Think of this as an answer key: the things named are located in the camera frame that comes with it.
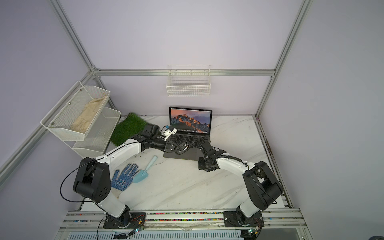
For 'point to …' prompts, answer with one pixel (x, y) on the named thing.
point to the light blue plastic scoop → (143, 174)
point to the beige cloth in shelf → (81, 123)
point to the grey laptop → (192, 125)
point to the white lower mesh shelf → (98, 137)
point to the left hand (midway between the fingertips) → (179, 150)
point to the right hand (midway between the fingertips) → (202, 167)
